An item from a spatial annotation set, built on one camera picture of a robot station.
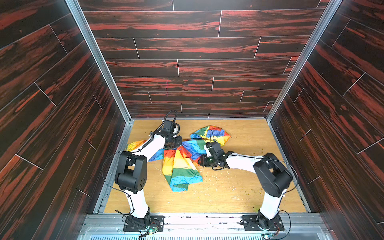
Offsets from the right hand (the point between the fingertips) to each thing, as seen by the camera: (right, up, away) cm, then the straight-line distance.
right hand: (202, 160), depth 96 cm
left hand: (-14, +11, -1) cm, 18 cm away
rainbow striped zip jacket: (-14, 0, -5) cm, 15 cm away
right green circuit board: (+30, -32, -25) cm, 50 cm away
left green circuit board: (-25, -29, -26) cm, 46 cm away
